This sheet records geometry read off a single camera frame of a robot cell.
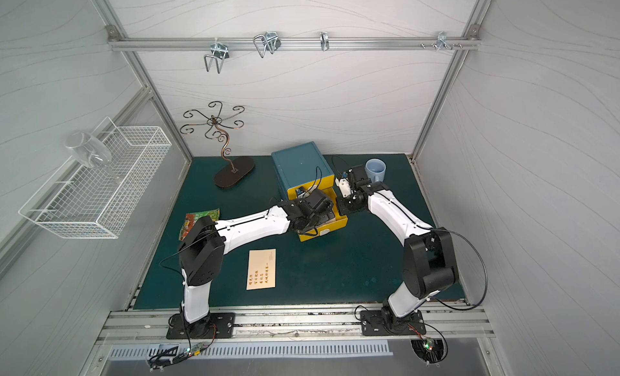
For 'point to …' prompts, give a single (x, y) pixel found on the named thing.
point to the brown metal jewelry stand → (240, 168)
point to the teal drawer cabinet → (299, 165)
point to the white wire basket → (100, 201)
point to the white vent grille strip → (119, 352)
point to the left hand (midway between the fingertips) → (327, 217)
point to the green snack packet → (191, 219)
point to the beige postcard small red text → (261, 269)
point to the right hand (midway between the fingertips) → (342, 204)
